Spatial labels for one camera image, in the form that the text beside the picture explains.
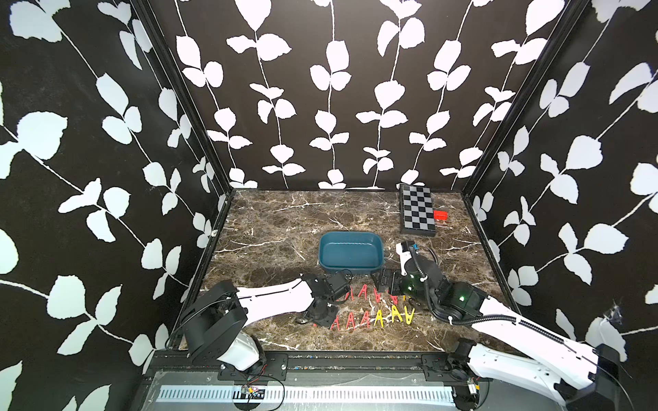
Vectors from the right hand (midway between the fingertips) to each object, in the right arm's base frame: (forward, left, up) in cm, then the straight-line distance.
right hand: (379, 270), depth 75 cm
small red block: (+36, -33, -18) cm, 52 cm away
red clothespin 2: (-7, +8, 0) cm, 11 cm away
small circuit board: (-29, +37, -18) cm, 50 cm away
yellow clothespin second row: (-6, -7, -18) cm, 20 cm away
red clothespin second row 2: (-9, +8, -17) cm, 21 cm away
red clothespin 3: (0, -1, -17) cm, 17 cm away
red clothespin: (+1, +3, -17) cm, 17 cm away
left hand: (-8, +16, -17) cm, 25 cm away
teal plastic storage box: (+18, +6, -19) cm, 27 cm away
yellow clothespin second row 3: (-8, -1, -18) cm, 20 cm away
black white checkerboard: (+38, -22, -16) cm, 47 cm away
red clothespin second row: (-8, +3, -18) cm, 20 cm away
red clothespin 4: (-2, -8, -17) cm, 19 cm away
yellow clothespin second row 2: (-7, -11, -18) cm, 23 cm away
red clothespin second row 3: (-10, +13, -17) cm, 23 cm away
